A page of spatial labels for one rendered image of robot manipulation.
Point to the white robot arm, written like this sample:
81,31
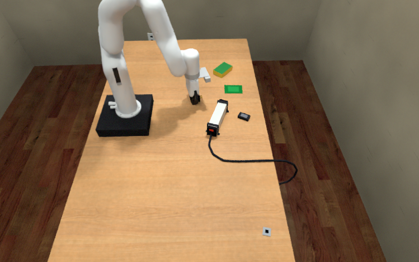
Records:
180,62

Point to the yellow block with green top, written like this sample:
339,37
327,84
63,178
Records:
222,69

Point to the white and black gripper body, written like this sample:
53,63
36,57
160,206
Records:
192,85

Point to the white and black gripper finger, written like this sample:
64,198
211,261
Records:
195,99

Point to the flat green rectangular pad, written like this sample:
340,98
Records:
233,89

